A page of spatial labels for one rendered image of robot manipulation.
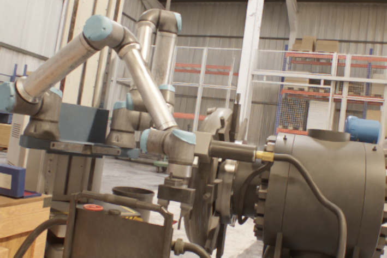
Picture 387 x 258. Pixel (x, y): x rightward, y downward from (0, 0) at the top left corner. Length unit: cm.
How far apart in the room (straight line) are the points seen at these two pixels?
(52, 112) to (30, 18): 1027
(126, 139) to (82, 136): 26
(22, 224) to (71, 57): 73
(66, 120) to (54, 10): 1083
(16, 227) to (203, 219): 78
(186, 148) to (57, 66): 77
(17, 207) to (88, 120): 92
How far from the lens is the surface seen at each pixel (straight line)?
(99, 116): 241
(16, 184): 165
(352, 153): 189
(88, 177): 247
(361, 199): 180
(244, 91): 963
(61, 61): 185
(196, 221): 181
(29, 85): 198
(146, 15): 233
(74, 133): 237
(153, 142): 145
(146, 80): 169
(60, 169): 245
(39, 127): 214
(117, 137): 232
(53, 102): 216
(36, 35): 1250
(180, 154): 139
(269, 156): 165
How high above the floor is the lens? 80
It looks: 3 degrees up
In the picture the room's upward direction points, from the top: 8 degrees clockwise
